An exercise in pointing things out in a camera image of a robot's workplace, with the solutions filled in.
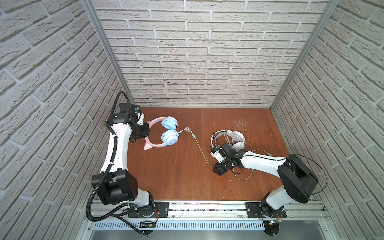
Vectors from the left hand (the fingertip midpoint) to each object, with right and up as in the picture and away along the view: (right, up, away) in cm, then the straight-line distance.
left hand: (147, 131), depth 78 cm
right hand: (+40, -23, +9) cm, 46 cm away
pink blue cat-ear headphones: (+14, -2, -7) cm, 16 cm away
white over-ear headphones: (+54, -7, +16) cm, 56 cm away
